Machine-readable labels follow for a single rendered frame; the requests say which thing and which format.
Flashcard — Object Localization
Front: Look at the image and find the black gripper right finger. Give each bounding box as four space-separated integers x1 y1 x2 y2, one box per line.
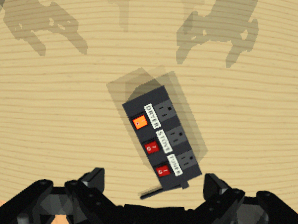
175 173 298 224

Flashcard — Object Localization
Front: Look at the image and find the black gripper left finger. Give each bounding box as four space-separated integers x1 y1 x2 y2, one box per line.
0 167 135 224

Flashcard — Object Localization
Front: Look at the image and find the black power strip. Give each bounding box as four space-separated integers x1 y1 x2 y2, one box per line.
122 85 202 200

